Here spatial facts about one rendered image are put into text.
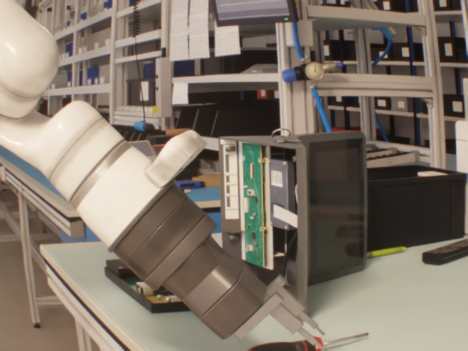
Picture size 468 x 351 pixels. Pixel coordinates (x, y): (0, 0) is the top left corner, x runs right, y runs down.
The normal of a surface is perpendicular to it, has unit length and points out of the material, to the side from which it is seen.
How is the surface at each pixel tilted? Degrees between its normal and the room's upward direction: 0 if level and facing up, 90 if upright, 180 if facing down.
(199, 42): 91
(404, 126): 90
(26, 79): 124
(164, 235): 77
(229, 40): 91
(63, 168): 102
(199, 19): 89
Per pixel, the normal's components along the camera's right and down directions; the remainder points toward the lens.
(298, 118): 0.36, 0.09
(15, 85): 0.07, 0.66
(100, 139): 0.45, -0.45
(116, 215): -0.14, 0.18
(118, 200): 0.03, 0.00
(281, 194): -0.91, 0.07
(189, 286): 0.07, 0.24
